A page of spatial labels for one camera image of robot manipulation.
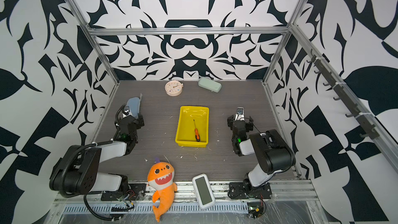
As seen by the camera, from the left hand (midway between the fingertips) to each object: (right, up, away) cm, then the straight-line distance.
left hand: (128, 114), depth 89 cm
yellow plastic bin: (+33, -3, +10) cm, 35 cm away
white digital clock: (+42, -33, -17) cm, 56 cm away
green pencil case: (+48, +19, +28) cm, 58 cm away
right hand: (+66, -1, +3) cm, 66 cm away
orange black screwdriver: (+39, -13, +1) cm, 41 cm away
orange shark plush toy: (+23, -26, -18) cm, 39 cm away
